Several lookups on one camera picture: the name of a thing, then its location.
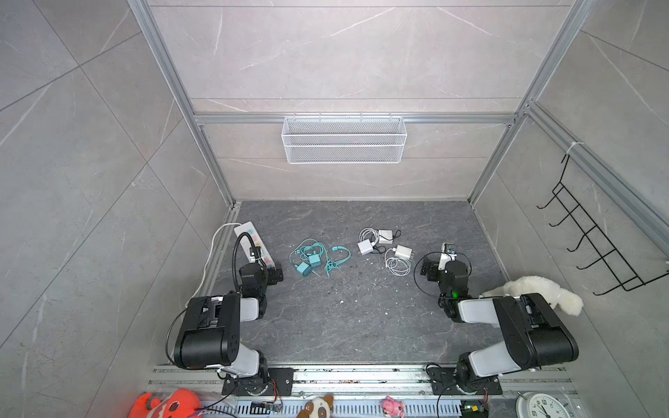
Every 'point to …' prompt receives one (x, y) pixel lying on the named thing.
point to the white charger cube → (365, 246)
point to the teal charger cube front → (305, 269)
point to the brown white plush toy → (318, 407)
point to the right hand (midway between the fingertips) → (438, 254)
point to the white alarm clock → (541, 405)
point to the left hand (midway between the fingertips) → (263, 257)
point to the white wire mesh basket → (343, 140)
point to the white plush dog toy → (568, 301)
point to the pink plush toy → (393, 407)
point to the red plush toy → (178, 403)
